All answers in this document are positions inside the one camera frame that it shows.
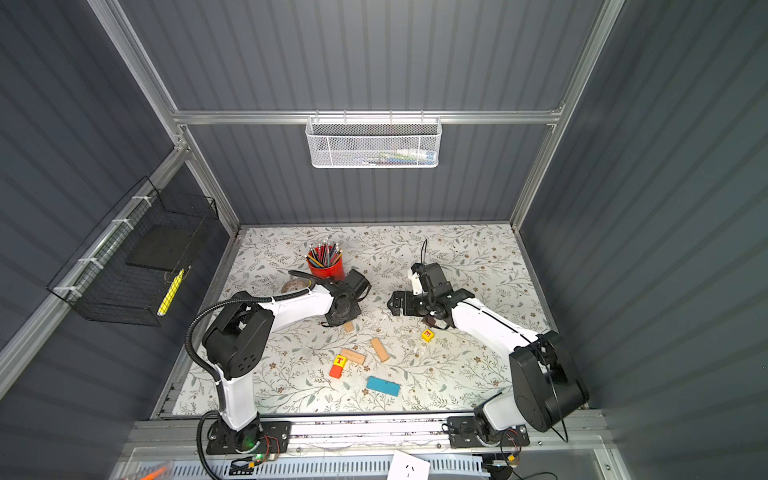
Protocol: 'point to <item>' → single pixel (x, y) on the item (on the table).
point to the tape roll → (294, 285)
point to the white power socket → (408, 467)
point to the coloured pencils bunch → (324, 254)
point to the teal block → (382, 385)
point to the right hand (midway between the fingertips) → (404, 306)
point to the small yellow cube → (427, 335)
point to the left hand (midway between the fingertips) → (352, 315)
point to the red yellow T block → (337, 367)
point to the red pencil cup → (333, 272)
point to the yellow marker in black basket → (165, 305)
